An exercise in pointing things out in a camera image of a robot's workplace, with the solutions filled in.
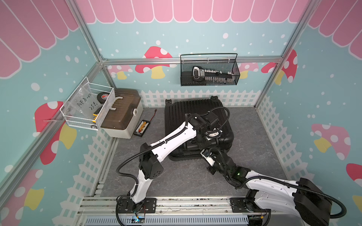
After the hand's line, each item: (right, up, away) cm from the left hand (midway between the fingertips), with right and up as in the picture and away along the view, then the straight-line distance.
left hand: (201, 145), depth 78 cm
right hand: (+2, -9, +5) cm, 10 cm away
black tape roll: (-56, +27, +2) cm, 63 cm away
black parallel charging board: (-42, +8, +28) cm, 51 cm away
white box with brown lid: (-49, +17, +12) cm, 54 cm away
